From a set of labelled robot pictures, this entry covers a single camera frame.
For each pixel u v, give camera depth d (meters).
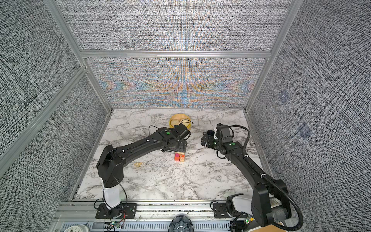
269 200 0.40
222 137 0.65
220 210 0.73
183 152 0.88
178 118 1.09
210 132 1.00
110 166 0.46
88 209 0.76
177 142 0.61
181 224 0.69
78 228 0.65
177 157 0.90
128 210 0.74
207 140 0.76
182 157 0.90
